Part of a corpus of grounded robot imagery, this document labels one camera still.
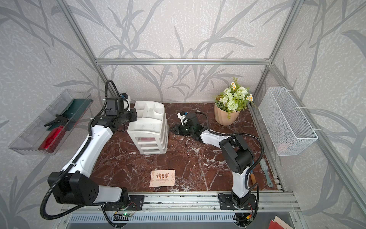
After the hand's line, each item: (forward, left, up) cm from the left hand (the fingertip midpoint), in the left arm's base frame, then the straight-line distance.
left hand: (136, 112), depth 81 cm
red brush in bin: (-23, +26, +9) cm, 36 cm away
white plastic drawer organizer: (-12, -10, -2) cm, 16 cm away
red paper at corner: (-51, -72, -23) cm, 91 cm away
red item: (-9, -2, -16) cm, 19 cm away
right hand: (-4, -19, -12) cm, 22 cm away
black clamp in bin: (-12, +30, +9) cm, 33 cm away
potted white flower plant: (+6, -54, +1) cm, 54 cm away
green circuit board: (-46, 0, -25) cm, 53 cm away
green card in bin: (-6, +29, +6) cm, 30 cm away
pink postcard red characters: (-29, -15, -26) cm, 42 cm away
